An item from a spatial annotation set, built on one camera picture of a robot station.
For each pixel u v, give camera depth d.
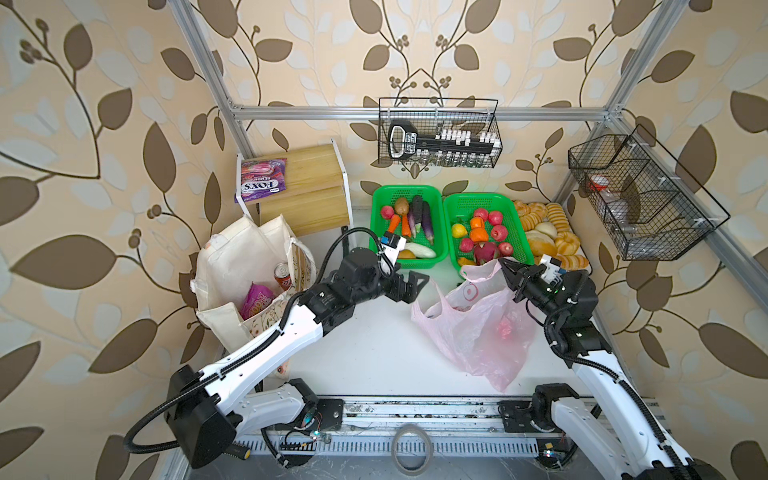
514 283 0.68
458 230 1.08
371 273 0.55
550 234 1.05
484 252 0.96
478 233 1.05
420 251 1.02
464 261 0.96
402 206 1.13
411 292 0.63
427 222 1.12
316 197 1.04
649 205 0.73
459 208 1.14
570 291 0.56
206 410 0.38
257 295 0.81
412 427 0.75
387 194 1.16
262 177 0.81
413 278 0.62
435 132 0.80
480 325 0.74
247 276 0.87
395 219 1.14
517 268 0.72
